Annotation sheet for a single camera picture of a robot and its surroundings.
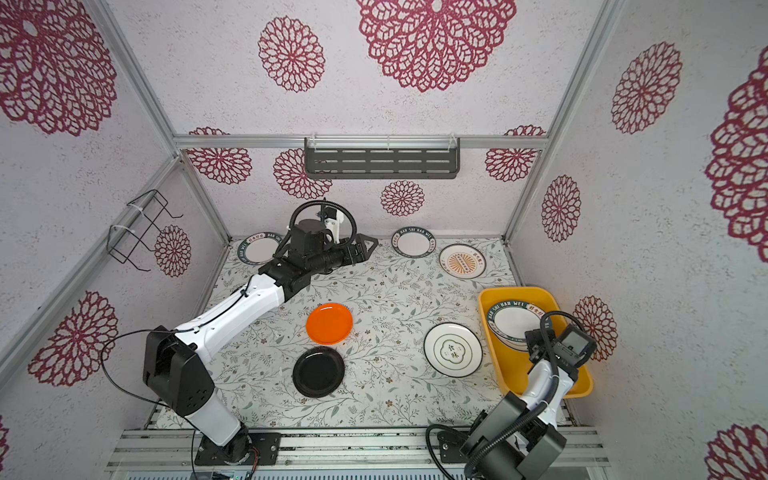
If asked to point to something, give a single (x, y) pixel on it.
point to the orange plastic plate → (329, 323)
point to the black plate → (318, 372)
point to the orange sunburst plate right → (462, 261)
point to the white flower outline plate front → (453, 350)
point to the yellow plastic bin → (510, 366)
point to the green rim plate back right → (413, 242)
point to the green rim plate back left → (258, 248)
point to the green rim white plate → (508, 321)
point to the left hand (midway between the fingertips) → (367, 248)
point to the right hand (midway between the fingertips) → (539, 329)
